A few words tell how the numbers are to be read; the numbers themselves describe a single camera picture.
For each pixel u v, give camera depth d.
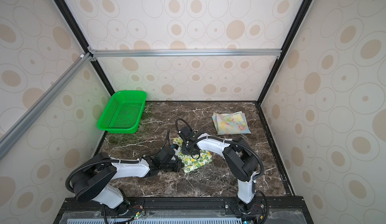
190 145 0.66
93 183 0.43
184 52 0.92
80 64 0.82
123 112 1.13
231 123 1.05
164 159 0.69
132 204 0.73
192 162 0.87
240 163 0.48
